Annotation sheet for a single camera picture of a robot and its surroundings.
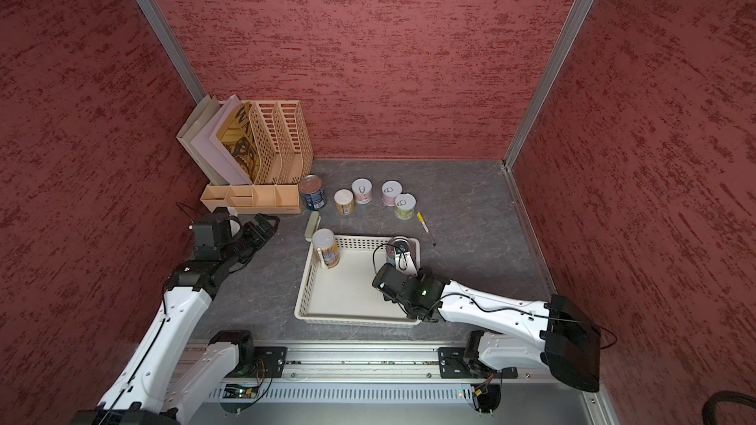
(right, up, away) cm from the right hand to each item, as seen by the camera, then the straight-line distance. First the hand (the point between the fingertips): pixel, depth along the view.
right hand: (404, 281), depth 81 cm
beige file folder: (-65, +54, +14) cm, 85 cm away
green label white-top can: (+1, +20, +19) cm, 28 cm away
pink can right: (-4, +26, +23) cm, 34 cm away
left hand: (-37, +14, -2) cm, 39 cm away
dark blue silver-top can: (-32, +26, +19) cm, 45 cm away
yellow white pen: (+9, +13, +19) cm, 25 cm away
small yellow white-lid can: (-20, +22, +20) cm, 35 cm away
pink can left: (-14, +26, +22) cm, 37 cm away
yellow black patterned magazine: (-57, +44, +17) cm, 74 cm away
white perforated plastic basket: (-18, -6, +6) cm, 20 cm away
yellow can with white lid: (-23, +12, +1) cm, 26 cm away
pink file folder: (-60, +40, +6) cm, 72 cm away
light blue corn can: (-2, +13, -12) cm, 17 cm away
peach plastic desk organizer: (-48, +37, +40) cm, 73 cm away
